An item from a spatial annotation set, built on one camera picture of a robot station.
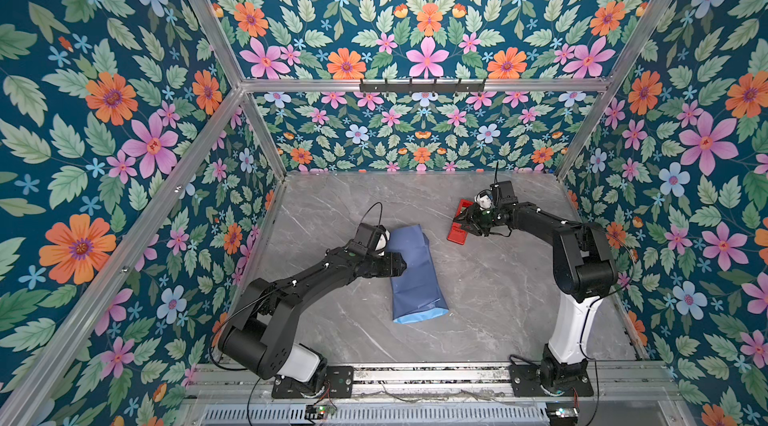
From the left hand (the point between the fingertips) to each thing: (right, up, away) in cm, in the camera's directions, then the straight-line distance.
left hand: (401, 263), depth 87 cm
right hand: (+18, +12, +11) cm, 25 cm away
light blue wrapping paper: (+5, -7, -6) cm, 10 cm away
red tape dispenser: (+18, +8, +11) cm, 23 cm away
